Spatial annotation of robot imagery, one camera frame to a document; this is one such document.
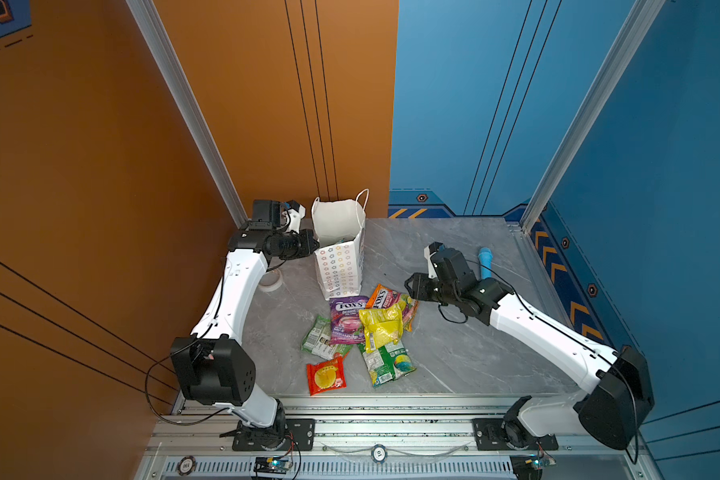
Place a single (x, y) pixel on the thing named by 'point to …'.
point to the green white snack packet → (317, 341)
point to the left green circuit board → (275, 465)
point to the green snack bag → (387, 363)
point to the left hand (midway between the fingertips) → (319, 241)
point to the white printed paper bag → (339, 232)
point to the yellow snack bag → (381, 326)
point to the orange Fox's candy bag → (382, 298)
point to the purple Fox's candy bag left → (344, 319)
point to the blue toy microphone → (486, 260)
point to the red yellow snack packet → (326, 376)
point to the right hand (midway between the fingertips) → (408, 285)
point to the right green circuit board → (527, 467)
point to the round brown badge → (186, 465)
